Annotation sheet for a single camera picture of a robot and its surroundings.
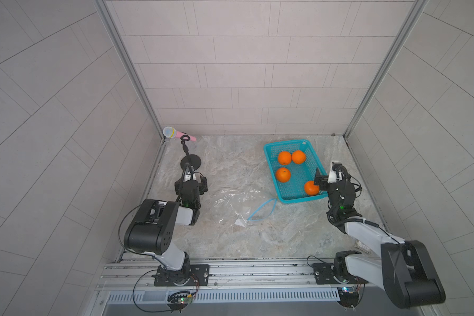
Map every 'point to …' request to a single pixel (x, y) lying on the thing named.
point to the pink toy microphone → (171, 132)
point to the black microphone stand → (191, 159)
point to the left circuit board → (179, 300)
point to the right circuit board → (348, 296)
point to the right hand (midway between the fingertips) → (327, 166)
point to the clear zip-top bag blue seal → (241, 205)
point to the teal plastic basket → (291, 164)
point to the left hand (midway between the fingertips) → (193, 174)
